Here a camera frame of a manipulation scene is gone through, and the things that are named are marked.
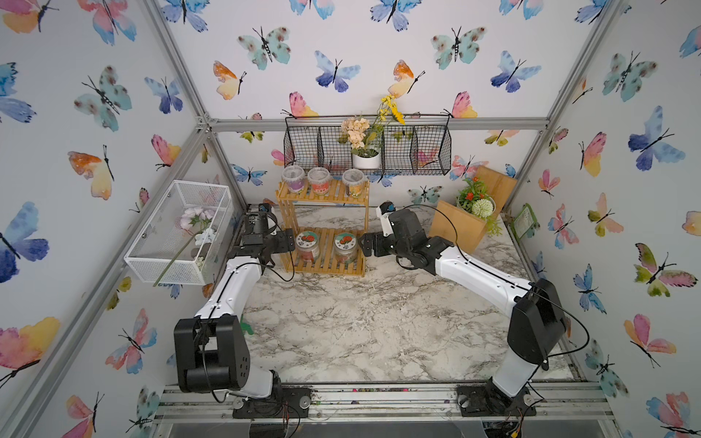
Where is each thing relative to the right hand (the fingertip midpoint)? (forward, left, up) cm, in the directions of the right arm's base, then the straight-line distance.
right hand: (372, 234), depth 83 cm
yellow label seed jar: (+12, +6, +11) cm, 17 cm away
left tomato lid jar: (+4, +22, -12) cm, 25 cm away
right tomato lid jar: (+3, +9, -11) cm, 15 cm away
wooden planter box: (+2, -27, +2) cm, 27 cm away
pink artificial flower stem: (-6, +48, +11) cm, 49 cm away
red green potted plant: (+17, -34, 0) cm, 38 cm away
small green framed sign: (+25, -61, -19) cm, 69 cm away
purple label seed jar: (+11, +24, +11) cm, 29 cm away
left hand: (+2, +29, -3) cm, 30 cm away
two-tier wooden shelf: (+8, +18, -21) cm, 29 cm away
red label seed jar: (+12, +17, +11) cm, 23 cm away
